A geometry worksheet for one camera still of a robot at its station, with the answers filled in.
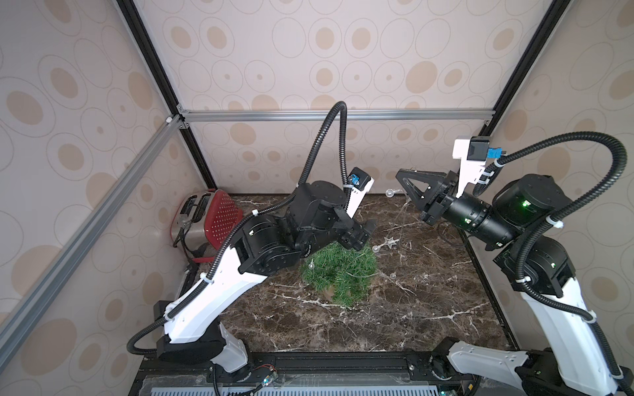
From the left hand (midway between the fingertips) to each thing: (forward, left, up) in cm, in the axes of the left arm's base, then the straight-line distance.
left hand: (370, 211), depth 52 cm
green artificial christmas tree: (-4, +3, -22) cm, 23 cm away
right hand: (+1, -5, +10) cm, 11 cm away
